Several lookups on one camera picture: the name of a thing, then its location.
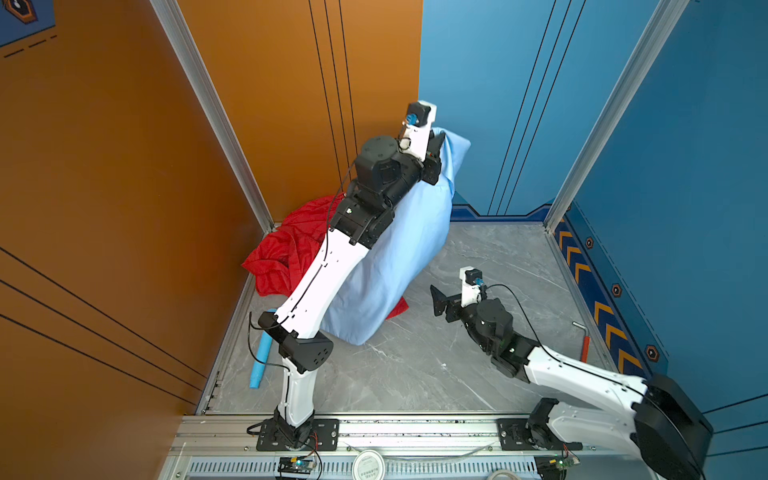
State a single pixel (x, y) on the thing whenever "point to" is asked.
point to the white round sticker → (368, 465)
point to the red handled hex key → (584, 354)
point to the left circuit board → (297, 464)
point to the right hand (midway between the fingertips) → (443, 284)
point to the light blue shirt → (406, 264)
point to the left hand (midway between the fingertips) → (439, 127)
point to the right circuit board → (554, 467)
